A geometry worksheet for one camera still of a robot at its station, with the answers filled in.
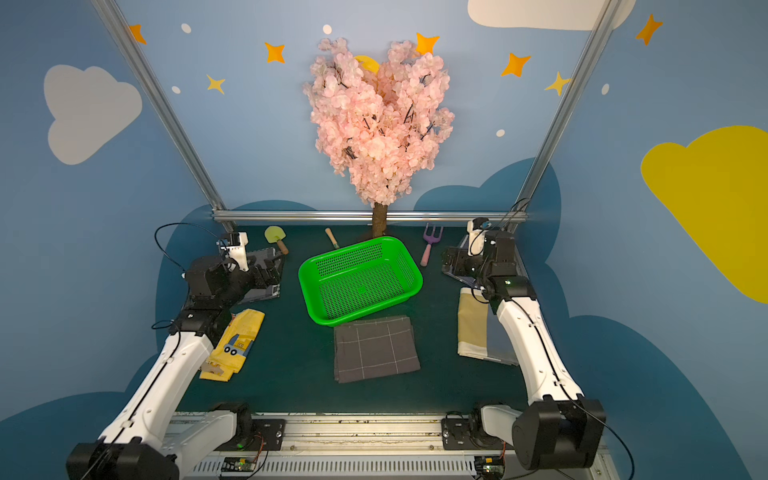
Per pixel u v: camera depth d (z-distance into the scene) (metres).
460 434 0.74
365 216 1.32
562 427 0.39
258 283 0.69
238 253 0.66
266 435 0.76
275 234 1.19
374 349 0.89
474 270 0.66
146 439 0.39
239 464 0.72
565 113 0.87
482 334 0.91
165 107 0.86
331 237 1.18
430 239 1.19
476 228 0.69
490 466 0.73
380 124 0.72
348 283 1.04
